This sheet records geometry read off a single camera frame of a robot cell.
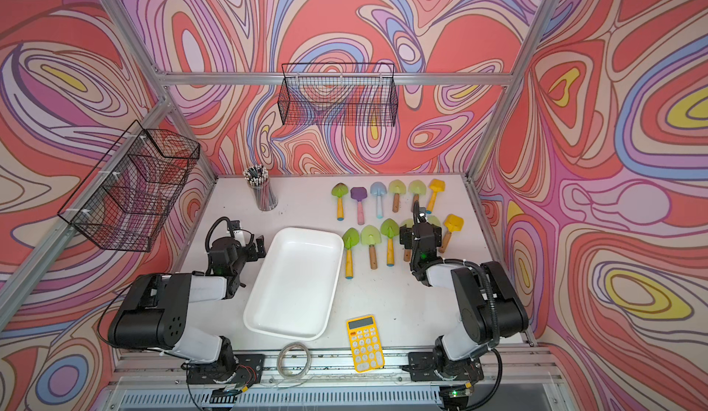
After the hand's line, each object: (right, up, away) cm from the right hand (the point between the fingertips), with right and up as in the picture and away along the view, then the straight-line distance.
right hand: (421, 231), depth 95 cm
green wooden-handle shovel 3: (-5, -8, 0) cm, 9 cm away
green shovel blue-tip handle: (-25, -3, +3) cm, 25 cm away
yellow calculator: (-20, -30, -18) cm, 41 cm away
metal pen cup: (-57, +19, +1) cm, 60 cm away
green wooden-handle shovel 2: (-17, -2, +4) cm, 18 cm away
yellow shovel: (+11, +17, +20) cm, 28 cm away
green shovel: (-10, 0, +5) cm, 12 cm away
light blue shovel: (-13, +16, +18) cm, 27 cm away
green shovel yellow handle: (-29, +15, +17) cm, 37 cm away
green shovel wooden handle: (-6, +16, +20) cm, 27 cm away
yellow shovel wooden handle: (+14, +2, +7) cm, 16 cm away
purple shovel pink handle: (-21, +14, +20) cm, 33 cm away
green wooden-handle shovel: (+3, +16, +21) cm, 26 cm away
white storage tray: (-44, -20, -5) cm, 48 cm away
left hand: (-59, -2, -1) cm, 59 cm away
